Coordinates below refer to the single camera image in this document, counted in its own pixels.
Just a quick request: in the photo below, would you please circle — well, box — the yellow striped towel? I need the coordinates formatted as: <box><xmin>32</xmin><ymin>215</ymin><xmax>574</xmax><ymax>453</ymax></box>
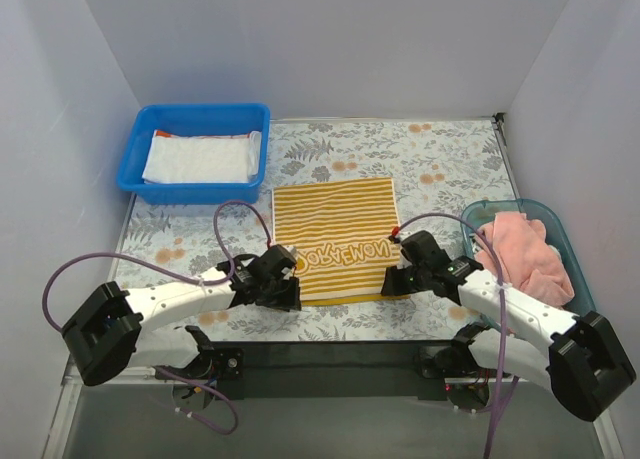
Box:
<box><xmin>272</xmin><ymin>177</ymin><xmax>399</xmax><ymax>306</ymax></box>

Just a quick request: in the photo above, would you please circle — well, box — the white towel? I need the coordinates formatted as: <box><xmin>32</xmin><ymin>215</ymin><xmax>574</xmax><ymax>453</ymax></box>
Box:
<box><xmin>142</xmin><ymin>131</ymin><xmax>262</xmax><ymax>184</ymax></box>

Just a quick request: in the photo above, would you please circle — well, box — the orange cartoon towel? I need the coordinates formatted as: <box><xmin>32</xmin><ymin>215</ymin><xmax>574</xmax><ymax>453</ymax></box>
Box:
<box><xmin>153</xmin><ymin>129</ymin><xmax>252</xmax><ymax>139</ymax></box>

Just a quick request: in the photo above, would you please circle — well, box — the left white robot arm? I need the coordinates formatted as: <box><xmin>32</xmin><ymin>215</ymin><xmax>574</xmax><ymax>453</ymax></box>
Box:
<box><xmin>61</xmin><ymin>244</ymin><xmax>301</xmax><ymax>386</ymax></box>

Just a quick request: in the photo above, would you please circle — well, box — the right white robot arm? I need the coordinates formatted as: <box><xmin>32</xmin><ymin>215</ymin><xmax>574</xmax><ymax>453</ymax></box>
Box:
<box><xmin>381</xmin><ymin>231</ymin><xmax>637</xmax><ymax>422</ymax></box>

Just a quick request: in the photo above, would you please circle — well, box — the teal laundry basket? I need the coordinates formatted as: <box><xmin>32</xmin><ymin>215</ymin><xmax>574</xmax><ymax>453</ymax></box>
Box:
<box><xmin>462</xmin><ymin>199</ymin><xmax>595</xmax><ymax>316</ymax></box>

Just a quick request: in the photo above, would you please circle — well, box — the pink towel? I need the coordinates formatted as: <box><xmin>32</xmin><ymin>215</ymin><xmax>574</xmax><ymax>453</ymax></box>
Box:
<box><xmin>473</xmin><ymin>211</ymin><xmax>575</xmax><ymax>308</ymax></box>

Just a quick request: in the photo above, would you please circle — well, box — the floral table mat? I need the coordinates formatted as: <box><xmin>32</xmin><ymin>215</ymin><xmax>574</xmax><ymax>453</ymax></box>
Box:
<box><xmin>97</xmin><ymin>119</ymin><xmax>519</xmax><ymax>343</ymax></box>

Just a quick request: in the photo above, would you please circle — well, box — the blue plastic bin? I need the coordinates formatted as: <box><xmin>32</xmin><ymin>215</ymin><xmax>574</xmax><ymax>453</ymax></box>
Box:
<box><xmin>117</xmin><ymin>103</ymin><xmax>271</xmax><ymax>205</ymax></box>

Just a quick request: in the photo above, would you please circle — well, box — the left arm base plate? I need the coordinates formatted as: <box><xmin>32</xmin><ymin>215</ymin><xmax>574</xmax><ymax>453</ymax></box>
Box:
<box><xmin>201</xmin><ymin>347</ymin><xmax>244</xmax><ymax>381</ymax></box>

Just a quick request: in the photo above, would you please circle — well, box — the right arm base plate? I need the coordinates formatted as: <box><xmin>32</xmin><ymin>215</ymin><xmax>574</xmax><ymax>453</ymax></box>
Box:
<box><xmin>414</xmin><ymin>346</ymin><xmax>480</xmax><ymax>378</ymax></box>

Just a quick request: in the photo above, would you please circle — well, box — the aluminium frame rail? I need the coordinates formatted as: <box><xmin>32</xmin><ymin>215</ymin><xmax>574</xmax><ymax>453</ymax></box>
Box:
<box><xmin>45</xmin><ymin>341</ymin><xmax>623</xmax><ymax>458</ymax></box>

